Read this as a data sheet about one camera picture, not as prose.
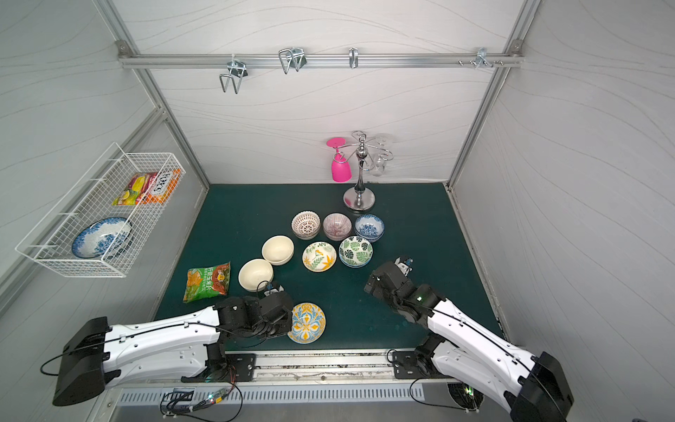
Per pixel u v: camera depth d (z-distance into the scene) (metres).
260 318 0.58
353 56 0.72
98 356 0.41
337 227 1.02
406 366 0.73
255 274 0.90
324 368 0.75
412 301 0.57
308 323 0.80
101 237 0.63
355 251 0.96
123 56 0.76
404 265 0.73
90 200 0.65
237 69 0.78
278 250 0.96
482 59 0.77
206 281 0.86
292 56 0.76
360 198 1.14
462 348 0.49
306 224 1.04
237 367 0.73
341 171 1.06
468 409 0.68
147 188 0.73
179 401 0.69
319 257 0.96
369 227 1.02
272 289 0.73
